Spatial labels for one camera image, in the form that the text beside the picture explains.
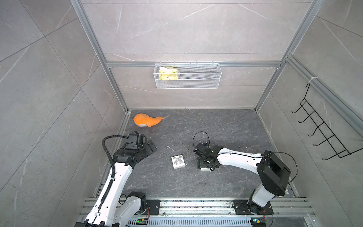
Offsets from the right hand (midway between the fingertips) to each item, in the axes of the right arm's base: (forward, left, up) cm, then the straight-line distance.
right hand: (204, 164), depth 87 cm
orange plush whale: (+32, +43, +6) cm, 54 cm away
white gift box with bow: (+2, +17, +1) cm, 17 cm away
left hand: (+4, +32, +16) cm, 36 cm away
